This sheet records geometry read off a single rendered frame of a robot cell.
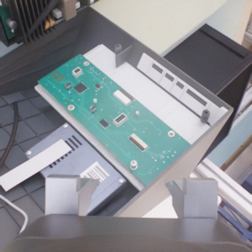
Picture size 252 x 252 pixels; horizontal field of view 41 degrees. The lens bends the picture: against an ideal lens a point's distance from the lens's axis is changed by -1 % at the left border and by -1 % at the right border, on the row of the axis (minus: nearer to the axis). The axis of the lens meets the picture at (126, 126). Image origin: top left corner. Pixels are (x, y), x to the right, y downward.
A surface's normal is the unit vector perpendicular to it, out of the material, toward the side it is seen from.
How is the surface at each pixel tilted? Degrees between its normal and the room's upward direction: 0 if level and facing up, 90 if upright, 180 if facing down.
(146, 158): 90
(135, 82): 90
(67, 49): 0
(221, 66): 90
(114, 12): 0
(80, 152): 90
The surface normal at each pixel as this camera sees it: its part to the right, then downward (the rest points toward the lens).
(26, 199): 0.28, -0.74
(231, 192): -0.07, -0.51
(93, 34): -0.62, 0.20
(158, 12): 0.69, 0.60
